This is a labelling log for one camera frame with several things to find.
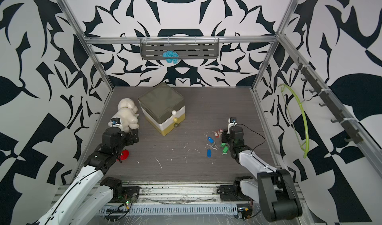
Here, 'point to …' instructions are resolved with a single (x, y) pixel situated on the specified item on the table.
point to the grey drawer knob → (176, 125)
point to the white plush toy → (126, 116)
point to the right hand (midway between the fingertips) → (228, 127)
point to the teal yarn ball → (170, 53)
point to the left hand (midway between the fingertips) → (127, 128)
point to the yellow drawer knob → (175, 119)
